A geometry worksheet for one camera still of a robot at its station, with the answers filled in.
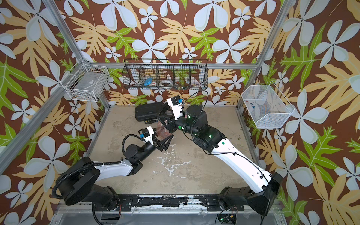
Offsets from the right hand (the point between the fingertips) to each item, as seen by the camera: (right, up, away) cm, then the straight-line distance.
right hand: (159, 116), depth 61 cm
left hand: (+3, -6, +9) cm, 11 cm away
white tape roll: (-1, +26, +36) cm, 44 cm away
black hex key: (-22, -10, +43) cm, 49 cm away
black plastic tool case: (-16, +5, +47) cm, 50 cm away
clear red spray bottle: (0, -8, +11) cm, 14 cm away
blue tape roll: (-13, +25, +34) cm, 44 cm away
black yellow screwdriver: (-14, -3, +47) cm, 49 cm away
